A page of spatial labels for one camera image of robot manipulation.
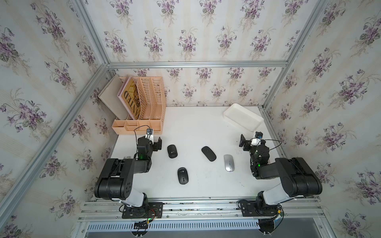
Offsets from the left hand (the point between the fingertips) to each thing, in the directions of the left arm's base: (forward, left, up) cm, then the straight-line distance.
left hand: (152, 137), depth 93 cm
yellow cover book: (+21, +16, +17) cm, 31 cm away
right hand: (-2, -62, +4) cm, 62 cm away
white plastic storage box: (+23, -65, -6) cm, 69 cm away
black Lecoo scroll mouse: (-22, -20, -6) cm, 30 cm away
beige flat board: (+16, +25, +21) cm, 36 cm away
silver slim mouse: (-15, -48, -5) cm, 50 cm away
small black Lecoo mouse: (-8, -13, -5) cm, 16 cm away
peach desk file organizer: (+35, +7, -5) cm, 36 cm away
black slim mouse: (-9, -36, -6) cm, 38 cm away
